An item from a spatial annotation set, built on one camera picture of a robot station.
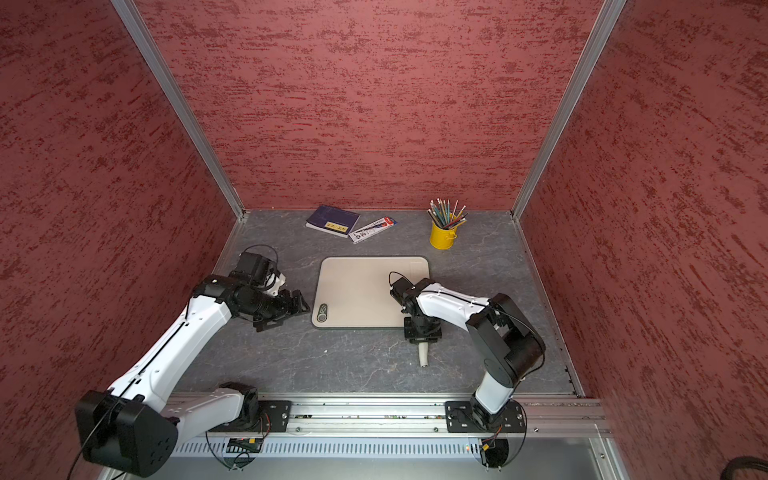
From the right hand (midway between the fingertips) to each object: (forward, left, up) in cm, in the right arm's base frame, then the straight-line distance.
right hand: (422, 345), depth 86 cm
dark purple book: (+51, +32, +1) cm, 60 cm away
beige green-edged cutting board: (+20, +21, -2) cm, 29 cm away
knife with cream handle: (-3, 0, +2) cm, 3 cm away
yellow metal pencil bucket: (+37, -10, +5) cm, 38 cm away
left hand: (+2, +34, +14) cm, 37 cm away
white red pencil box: (+46, +16, +2) cm, 48 cm away
